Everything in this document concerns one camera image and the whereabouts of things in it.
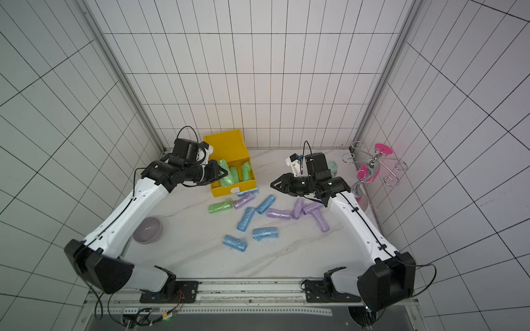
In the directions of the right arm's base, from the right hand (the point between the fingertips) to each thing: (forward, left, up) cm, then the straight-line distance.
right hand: (274, 182), depth 74 cm
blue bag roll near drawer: (+8, +16, -22) cm, 29 cm away
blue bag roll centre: (-8, +14, -23) cm, 28 cm away
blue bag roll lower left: (-16, +15, -22) cm, 31 cm away
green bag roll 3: (0, +24, -22) cm, 33 cm away
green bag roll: (-1, +17, +1) cm, 17 cm away
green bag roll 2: (+10, +13, -8) cm, 18 cm away
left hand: (0, +19, +2) cm, 19 cm away
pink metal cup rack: (+10, -38, +2) cm, 39 cm away
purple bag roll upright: (+2, -11, -23) cm, 25 cm away
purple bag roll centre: (-2, -3, -22) cm, 22 cm away
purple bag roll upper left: (+5, +14, -23) cm, 27 cm away
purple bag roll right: (-3, -21, -24) cm, 32 cm away
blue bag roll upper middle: (+4, +5, -23) cm, 24 cm away
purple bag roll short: (+2, -17, -23) cm, 29 cm away
